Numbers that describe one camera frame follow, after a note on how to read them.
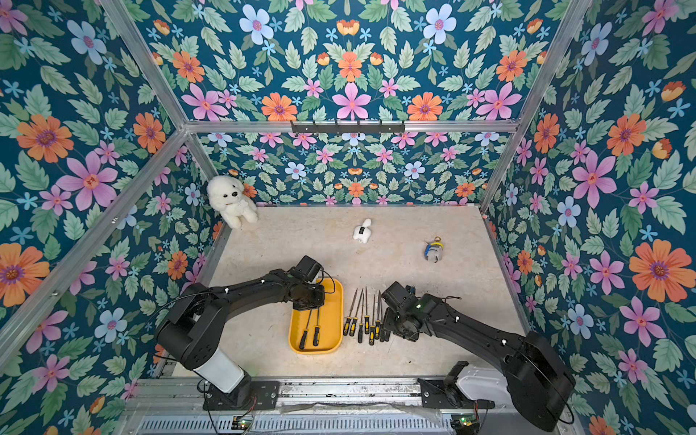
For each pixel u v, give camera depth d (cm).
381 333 84
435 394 73
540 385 41
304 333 84
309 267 75
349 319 88
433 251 100
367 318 88
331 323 86
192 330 45
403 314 63
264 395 74
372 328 85
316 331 84
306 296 77
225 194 101
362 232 107
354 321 87
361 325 86
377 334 84
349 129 93
